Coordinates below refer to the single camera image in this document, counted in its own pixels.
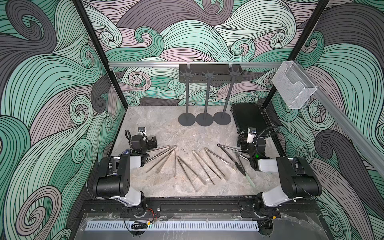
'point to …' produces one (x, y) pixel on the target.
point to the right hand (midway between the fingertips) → (245, 136)
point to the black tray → (246, 115)
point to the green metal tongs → (241, 168)
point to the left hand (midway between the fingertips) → (147, 136)
